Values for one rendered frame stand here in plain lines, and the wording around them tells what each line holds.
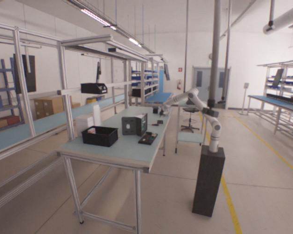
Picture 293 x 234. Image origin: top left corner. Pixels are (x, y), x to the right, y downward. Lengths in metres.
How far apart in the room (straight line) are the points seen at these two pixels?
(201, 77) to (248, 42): 2.71
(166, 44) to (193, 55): 1.46
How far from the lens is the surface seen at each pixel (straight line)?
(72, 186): 1.73
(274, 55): 9.12
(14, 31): 2.15
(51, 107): 4.74
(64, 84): 1.53
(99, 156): 1.27
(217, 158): 1.66
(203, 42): 8.21
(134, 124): 1.58
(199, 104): 1.53
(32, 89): 2.84
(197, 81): 8.09
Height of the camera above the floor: 1.63
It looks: 16 degrees down
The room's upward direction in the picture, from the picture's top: straight up
